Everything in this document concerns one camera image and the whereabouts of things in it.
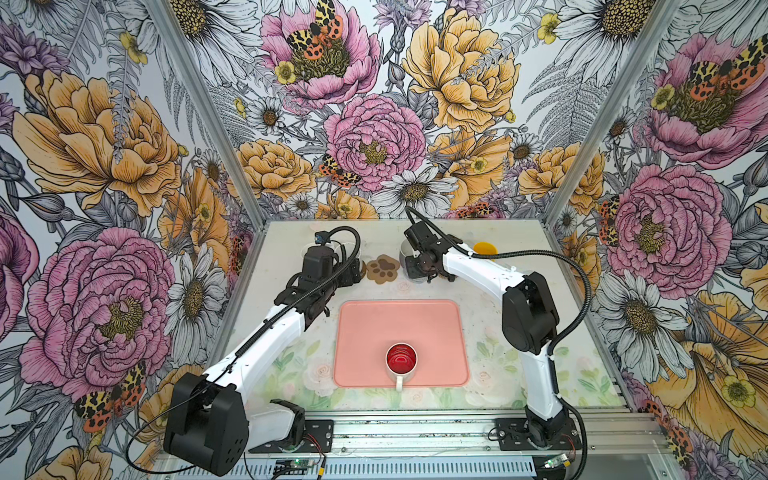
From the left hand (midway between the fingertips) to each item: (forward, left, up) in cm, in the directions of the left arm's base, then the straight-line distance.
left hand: (345, 271), depth 84 cm
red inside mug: (-19, -15, -17) cm, 30 cm away
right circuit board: (-43, -52, -18) cm, 70 cm away
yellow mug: (+15, -45, -9) cm, 48 cm away
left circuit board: (-42, +11, -19) cm, 47 cm away
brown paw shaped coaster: (+15, -10, -19) cm, 26 cm away
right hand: (+5, -21, -10) cm, 24 cm away
